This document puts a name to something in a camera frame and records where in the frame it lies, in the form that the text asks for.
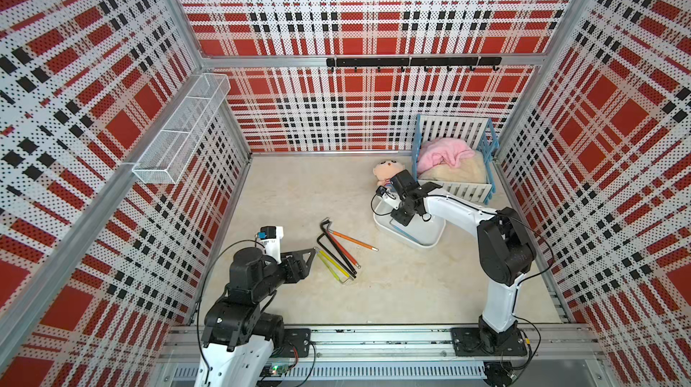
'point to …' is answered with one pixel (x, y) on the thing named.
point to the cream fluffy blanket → (472, 170)
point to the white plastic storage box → (424, 231)
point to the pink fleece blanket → (435, 151)
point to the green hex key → (331, 271)
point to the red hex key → (345, 252)
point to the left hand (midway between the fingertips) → (310, 252)
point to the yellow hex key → (325, 256)
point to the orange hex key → (354, 240)
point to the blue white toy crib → (479, 133)
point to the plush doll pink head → (386, 169)
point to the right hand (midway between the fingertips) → (407, 209)
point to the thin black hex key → (325, 248)
